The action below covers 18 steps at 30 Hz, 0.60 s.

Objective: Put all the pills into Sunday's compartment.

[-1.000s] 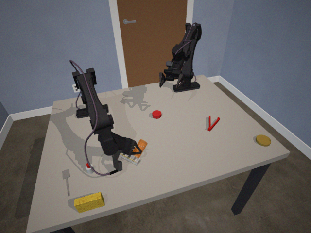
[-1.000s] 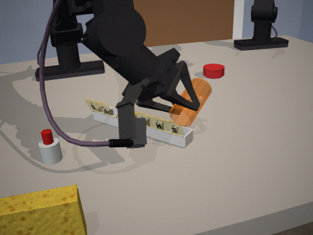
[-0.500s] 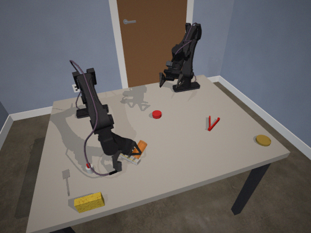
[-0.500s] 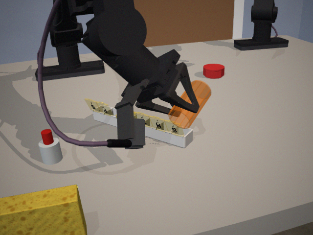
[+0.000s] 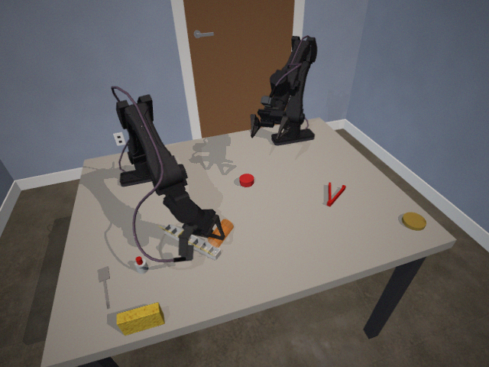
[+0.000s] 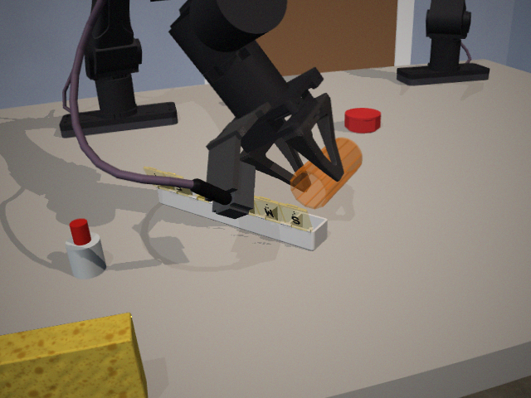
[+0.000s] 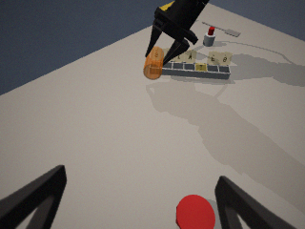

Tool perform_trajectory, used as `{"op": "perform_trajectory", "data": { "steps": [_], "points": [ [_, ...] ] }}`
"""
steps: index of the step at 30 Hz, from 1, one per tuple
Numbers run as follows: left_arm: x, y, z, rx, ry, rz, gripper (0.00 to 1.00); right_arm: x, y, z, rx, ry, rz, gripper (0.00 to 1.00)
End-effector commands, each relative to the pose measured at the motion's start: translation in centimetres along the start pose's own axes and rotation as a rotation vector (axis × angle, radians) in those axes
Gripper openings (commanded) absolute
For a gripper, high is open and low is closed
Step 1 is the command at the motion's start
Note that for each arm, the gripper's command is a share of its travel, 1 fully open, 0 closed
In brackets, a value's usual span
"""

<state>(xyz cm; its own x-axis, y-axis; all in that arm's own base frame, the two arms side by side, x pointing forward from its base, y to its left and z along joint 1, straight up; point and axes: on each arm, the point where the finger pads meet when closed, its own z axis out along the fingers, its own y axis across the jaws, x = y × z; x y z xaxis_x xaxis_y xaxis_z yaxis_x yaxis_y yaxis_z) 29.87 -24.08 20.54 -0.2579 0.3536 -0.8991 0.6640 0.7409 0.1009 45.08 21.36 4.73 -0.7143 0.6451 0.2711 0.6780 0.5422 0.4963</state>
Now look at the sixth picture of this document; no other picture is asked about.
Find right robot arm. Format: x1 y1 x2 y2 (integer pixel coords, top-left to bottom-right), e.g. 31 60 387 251
79 0 287 219

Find orange translucent pill bottle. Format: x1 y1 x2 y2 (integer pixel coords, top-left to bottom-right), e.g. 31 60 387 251
290 138 363 209

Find red short cylinder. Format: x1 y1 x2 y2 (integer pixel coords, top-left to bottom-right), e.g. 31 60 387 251
344 108 381 133

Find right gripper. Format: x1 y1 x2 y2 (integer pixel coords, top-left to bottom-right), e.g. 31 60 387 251
203 40 344 193

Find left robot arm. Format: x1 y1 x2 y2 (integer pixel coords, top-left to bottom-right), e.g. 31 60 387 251
397 0 490 80

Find grey cylinder with red top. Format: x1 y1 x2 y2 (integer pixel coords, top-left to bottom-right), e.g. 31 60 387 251
65 219 106 279

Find white weekly pill organiser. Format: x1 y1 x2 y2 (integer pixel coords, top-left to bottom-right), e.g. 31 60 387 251
154 185 328 250

